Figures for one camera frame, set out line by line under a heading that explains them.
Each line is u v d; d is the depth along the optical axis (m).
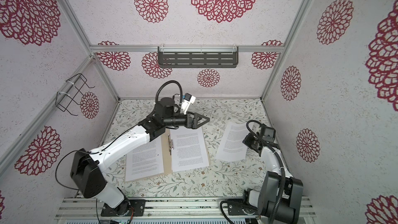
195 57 0.96
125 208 0.66
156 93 0.56
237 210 0.73
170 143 0.95
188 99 0.66
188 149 0.94
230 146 0.94
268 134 0.68
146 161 0.90
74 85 0.78
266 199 0.41
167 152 0.92
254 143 0.78
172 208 0.75
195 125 0.62
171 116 0.62
